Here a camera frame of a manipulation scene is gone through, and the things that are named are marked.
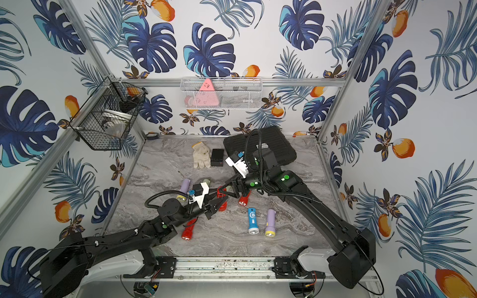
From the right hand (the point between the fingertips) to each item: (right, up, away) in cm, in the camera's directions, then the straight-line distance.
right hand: (224, 184), depth 68 cm
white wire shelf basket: (-3, +42, +24) cm, 49 cm away
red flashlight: (-17, -23, +13) cm, 32 cm away
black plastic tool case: (+25, +22, +47) cm, 58 cm away
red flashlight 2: (+7, -11, +22) cm, 26 cm away
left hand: (0, -2, 0) cm, 2 cm away
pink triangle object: (-11, +40, +22) cm, 47 cm away
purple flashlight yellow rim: (-23, -5, +29) cm, 37 cm away
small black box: (-7, +10, +38) cm, 39 cm away
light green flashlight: (-11, -3, +29) cm, 32 cm away
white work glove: (-17, +11, +42) cm, 47 cm away
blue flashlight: (+12, -20, +16) cm, 28 cm away
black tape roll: (-51, +24, +53) cm, 78 cm away
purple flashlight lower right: (+19, -22, +13) cm, 32 cm away
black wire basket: (-56, +28, +15) cm, 64 cm away
